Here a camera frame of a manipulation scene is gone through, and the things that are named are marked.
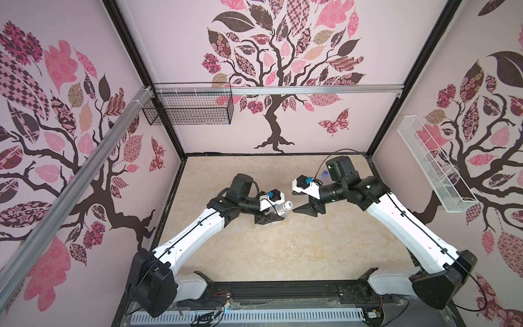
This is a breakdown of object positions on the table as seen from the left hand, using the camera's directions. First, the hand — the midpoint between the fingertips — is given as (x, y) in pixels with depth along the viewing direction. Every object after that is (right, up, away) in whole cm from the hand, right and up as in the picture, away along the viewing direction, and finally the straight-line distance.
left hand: (278, 212), depth 73 cm
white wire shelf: (+63, +17, +5) cm, 65 cm away
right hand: (+6, +5, -5) cm, 9 cm away
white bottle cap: (+3, +4, -6) cm, 8 cm away
